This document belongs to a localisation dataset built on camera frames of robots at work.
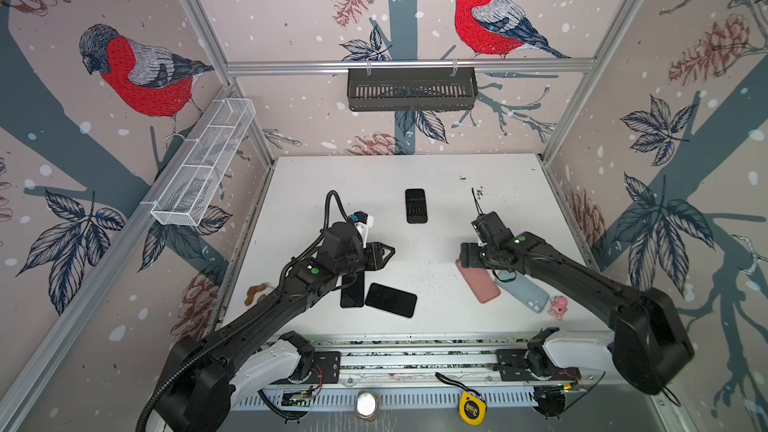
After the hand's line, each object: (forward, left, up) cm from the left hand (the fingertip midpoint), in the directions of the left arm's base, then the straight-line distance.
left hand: (391, 248), depth 76 cm
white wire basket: (+33, +51, +12) cm, 62 cm away
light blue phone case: (-6, -39, -16) cm, 43 cm away
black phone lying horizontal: (-7, 0, -18) cm, 20 cm away
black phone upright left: (-4, +11, -16) cm, 20 cm away
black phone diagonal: (+27, -9, -18) cm, 34 cm away
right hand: (+2, -24, -11) cm, 26 cm away
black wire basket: (+57, -8, +11) cm, 59 cm away
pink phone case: (-3, -26, -17) cm, 31 cm away
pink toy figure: (-11, -46, -15) cm, 49 cm away
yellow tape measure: (-32, -18, -16) cm, 40 cm away
